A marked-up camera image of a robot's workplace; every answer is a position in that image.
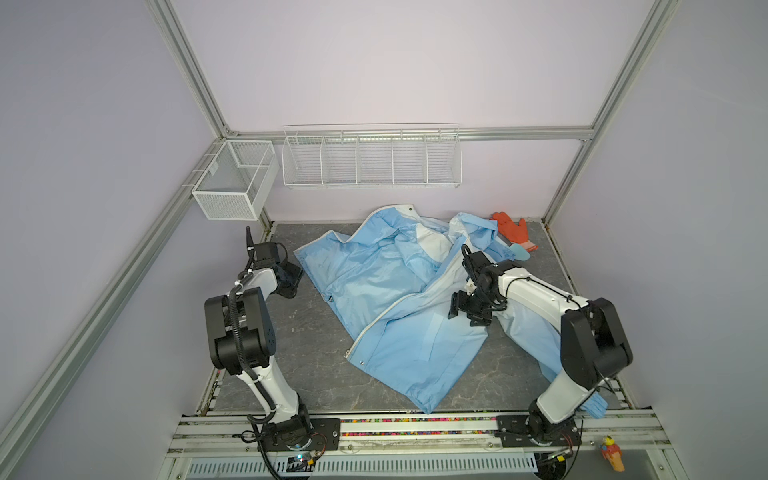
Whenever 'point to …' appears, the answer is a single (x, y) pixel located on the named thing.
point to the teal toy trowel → (519, 252)
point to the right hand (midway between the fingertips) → (459, 320)
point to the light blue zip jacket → (390, 283)
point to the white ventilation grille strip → (298, 465)
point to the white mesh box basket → (238, 180)
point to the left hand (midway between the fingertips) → (305, 275)
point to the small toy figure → (612, 451)
